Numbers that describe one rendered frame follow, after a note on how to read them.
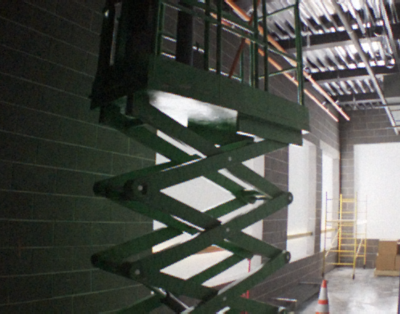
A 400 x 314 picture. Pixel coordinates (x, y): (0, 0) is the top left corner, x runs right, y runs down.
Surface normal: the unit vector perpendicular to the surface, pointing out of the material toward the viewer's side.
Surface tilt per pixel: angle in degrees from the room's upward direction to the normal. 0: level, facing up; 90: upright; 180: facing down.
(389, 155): 90
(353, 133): 91
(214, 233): 90
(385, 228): 90
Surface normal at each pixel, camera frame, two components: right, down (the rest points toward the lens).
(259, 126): 0.65, -0.07
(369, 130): -0.56, -0.12
